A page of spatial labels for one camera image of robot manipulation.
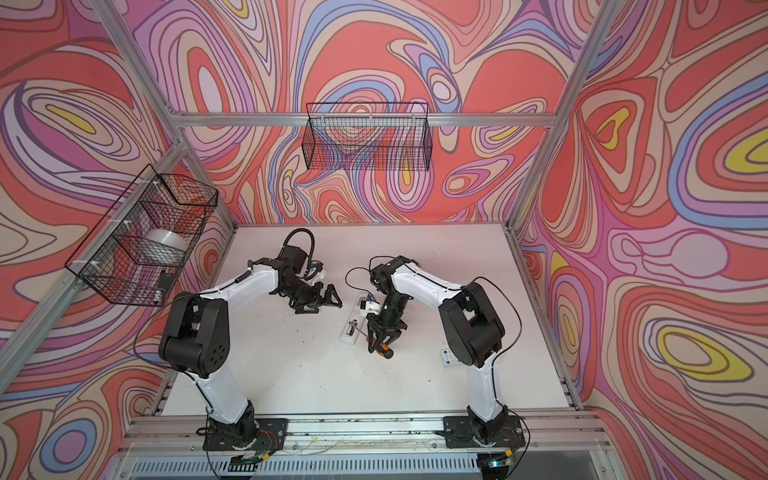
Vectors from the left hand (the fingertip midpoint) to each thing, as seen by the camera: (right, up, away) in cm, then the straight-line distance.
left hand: (332, 304), depth 90 cm
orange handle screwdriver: (+16, -9, -15) cm, 23 cm away
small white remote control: (+34, -15, -6) cm, 38 cm away
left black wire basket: (-46, +16, -17) cm, 52 cm away
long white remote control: (+7, -6, +1) cm, 9 cm away
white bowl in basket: (-37, +19, -18) cm, 46 cm away
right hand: (+15, -11, -12) cm, 22 cm away
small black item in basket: (-38, +9, -17) cm, 43 cm away
